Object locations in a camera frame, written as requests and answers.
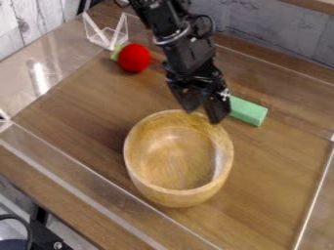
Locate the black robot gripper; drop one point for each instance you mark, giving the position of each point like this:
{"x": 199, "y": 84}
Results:
{"x": 194, "y": 78}

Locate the light wooden bowl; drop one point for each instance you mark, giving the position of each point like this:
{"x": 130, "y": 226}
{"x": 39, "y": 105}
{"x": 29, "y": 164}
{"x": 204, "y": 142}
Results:
{"x": 178, "y": 157}

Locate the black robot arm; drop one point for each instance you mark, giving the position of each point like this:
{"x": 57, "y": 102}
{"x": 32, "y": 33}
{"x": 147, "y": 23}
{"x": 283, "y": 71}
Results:
{"x": 148, "y": 8}

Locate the green flat block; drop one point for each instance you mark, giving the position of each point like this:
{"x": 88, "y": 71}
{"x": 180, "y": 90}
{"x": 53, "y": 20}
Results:
{"x": 247, "y": 111}

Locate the red felt ball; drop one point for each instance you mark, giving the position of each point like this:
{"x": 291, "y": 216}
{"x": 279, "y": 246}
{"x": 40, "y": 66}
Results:
{"x": 134, "y": 58}

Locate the small green block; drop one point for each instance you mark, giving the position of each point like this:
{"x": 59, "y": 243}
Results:
{"x": 116, "y": 52}

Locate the clear acrylic corner bracket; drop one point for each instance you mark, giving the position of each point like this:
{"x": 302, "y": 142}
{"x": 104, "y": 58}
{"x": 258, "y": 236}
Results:
{"x": 106, "y": 37}

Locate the clear acrylic tray wall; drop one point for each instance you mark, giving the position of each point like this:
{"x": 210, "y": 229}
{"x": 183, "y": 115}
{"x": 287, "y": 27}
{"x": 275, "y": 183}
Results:
{"x": 95, "y": 207}

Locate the black metal bracket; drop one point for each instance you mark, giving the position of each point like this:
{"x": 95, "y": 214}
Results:
{"x": 44, "y": 238}

